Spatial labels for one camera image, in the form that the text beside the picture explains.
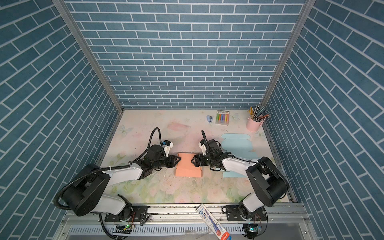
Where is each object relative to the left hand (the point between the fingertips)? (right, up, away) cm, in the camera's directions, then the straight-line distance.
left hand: (179, 159), depth 87 cm
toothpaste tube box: (+22, -29, -19) cm, 41 cm away
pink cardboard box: (+4, -5, -2) cm, 6 cm away
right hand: (+9, 0, +2) cm, 9 cm away
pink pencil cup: (+50, +19, +17) cm, 56 cm away
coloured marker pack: (+30, +26, +28) cm, 48 cm away
